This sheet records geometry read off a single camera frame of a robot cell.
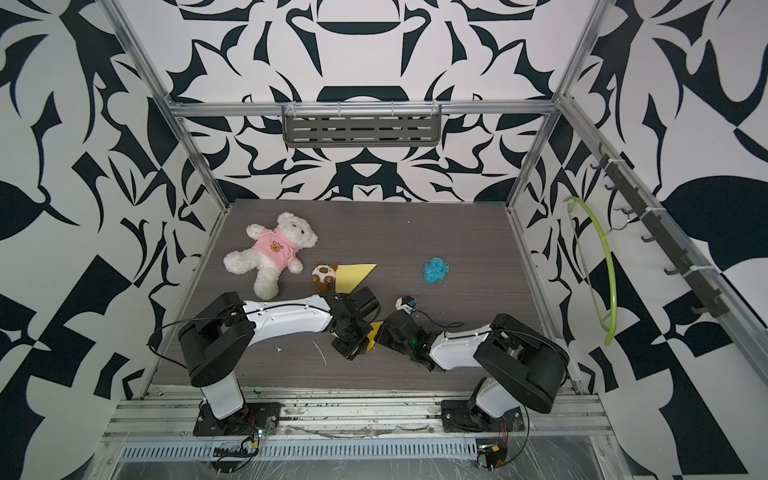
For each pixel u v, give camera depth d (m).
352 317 0.67
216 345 0.46
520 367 0.45
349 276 0.98
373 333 0.79
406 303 0.83
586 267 0.76
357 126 0.95
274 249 0.96
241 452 0.73
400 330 0.68
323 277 0.96
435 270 0.99
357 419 0.76
